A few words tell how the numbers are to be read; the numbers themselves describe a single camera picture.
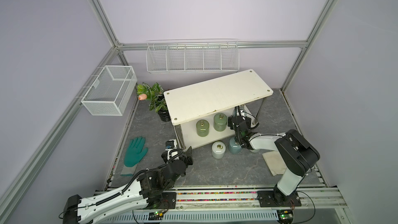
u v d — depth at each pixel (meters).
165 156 0.70
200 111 0.66
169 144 0.64
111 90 0.85
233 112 0.91
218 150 0.83
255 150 0.89
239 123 0.72
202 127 0.85
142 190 0.52
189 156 0.69
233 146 0.84
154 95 0.83
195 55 1.00
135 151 0.89
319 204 0.73
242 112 0.81
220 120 0.87
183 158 0.61
